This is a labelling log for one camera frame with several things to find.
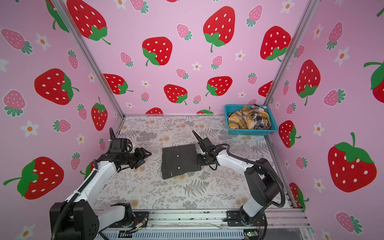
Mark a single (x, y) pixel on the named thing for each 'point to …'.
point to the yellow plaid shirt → (242, 119)
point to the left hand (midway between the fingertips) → (149, 155)
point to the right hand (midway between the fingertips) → (198, 160)
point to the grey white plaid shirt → (261, 122)
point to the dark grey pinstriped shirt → (179, 160)
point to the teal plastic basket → (230, 108)
